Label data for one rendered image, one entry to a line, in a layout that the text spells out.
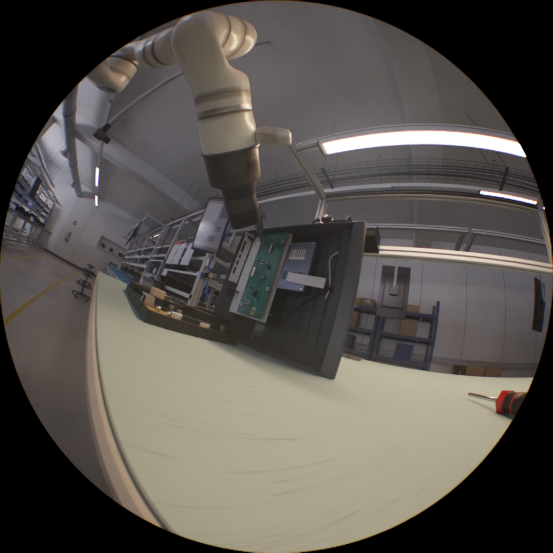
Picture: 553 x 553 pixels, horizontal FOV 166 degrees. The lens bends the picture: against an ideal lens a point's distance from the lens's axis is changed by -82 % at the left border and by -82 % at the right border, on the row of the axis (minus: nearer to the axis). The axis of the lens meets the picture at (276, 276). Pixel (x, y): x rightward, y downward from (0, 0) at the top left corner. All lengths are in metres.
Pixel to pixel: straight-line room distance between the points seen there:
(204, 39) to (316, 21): 2.57
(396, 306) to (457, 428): 2.00
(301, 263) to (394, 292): 1.83
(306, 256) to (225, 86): 0.26
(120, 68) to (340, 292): 0.59
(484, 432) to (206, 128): 0.36
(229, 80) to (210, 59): 0.03
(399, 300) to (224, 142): 2.06
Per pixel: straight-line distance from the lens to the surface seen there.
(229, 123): 0.24
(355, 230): 0.27
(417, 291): 4.56
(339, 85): 2.86
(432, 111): 2.56
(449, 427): 0.15
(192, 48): 0.26
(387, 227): 1.91
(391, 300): 2.13
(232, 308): 0.36
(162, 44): 0.34
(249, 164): 0.25
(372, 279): 4.65
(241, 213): 0.27
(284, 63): 2.91
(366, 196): 1.24
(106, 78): 0.49
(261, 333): 0.38
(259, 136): 0.26
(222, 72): 0.24
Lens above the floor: 1.04
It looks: 15 degrees up
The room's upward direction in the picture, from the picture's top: 18 degrees clockwise
